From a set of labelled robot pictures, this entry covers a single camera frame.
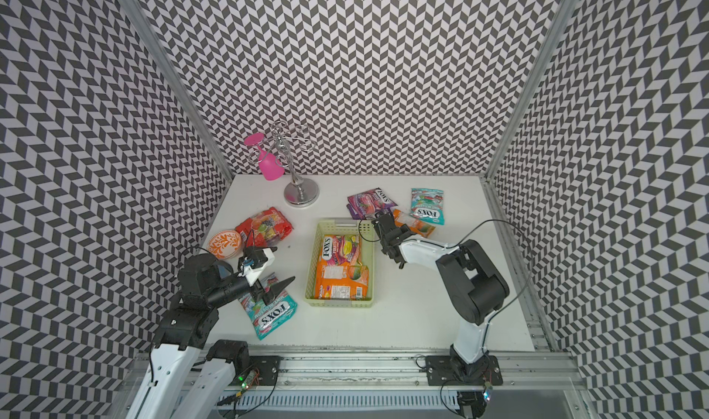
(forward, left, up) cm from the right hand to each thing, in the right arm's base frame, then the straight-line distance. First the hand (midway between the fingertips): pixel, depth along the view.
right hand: (404, 238), depth 96 cm
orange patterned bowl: (-2, +63, +1) cm, 63 cm away
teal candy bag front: (-27, +42, -1) cm, 50 cm away
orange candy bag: (-14, +19, -2) cm, 24 cm away
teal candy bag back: (+15, -10, 0) cm, 18 cm away
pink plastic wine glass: (+24, +49, +12) cm, 56 cm away
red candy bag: (+2, +49, +3) cm, 49 cm away
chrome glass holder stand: (+23, +41, -1) cm, 47 cm away
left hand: (-18, +35, +18) cm, 43 cm away
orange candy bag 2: (+5, -5, 0) cm, 7 cm away
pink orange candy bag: (-4, +22, 0) cm, 23 cm away
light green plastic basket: (+7, +22, -3) cm, 24 cm away
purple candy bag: (+15, +15, +1) cm, 21 cm away
